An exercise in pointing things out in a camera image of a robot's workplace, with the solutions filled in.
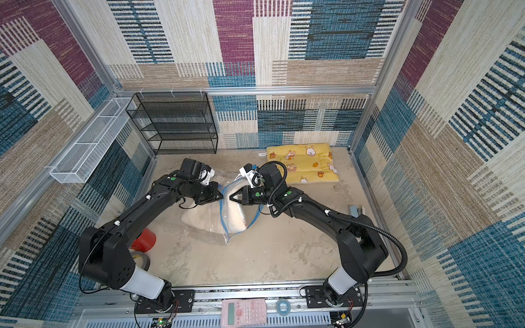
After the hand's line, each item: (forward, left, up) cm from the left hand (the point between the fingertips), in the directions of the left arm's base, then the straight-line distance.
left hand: (224, 195), depth 84 cm
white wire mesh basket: (+4, +47, +18) cm, 51 cm away
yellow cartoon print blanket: (+28, -39, -12) cm, 49 cm away
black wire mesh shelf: (+44, +30, +4) cm, 53 cm away
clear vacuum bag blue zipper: (-10, -6, +2) cm, 12 cm away
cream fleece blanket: (-5, +9, -10) cm, 15 cm away
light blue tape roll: (-38, -21, -15) cm, 46 cm away
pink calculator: (-38, -6, -14) cm, 41 cm away
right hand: (-5, -5, +5) cm, 9 cm away
